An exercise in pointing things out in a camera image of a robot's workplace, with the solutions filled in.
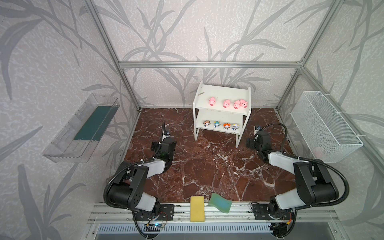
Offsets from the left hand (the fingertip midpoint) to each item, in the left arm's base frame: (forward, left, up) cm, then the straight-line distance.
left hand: (163, 135), depth 92 cm
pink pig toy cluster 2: (+3, -36, +25) cm, 44 cm away
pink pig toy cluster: (+4, -29, +26) cm, 39 cm away
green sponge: (-37, -35, -7) cm, 52 cm away
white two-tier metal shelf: (+2, -34, +23) cm, 41 cm away
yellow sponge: (-39, -22, -7) cm, 45 cm away
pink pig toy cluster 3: (+2, -41, +26) cm, 49 cm away
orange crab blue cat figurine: (0, -38, +10) cm, 40 cm away
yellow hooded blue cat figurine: (+3, -27, +10) cm, 29 cm away
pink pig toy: (+3, -45, +26) cm, 52 cm away
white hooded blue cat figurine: (0, -43, +10) cm, 44 cm away
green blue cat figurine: (+2, -33, +9) cm, 34 cm away
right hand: (+3, -59, -1) cm, 60 cm away
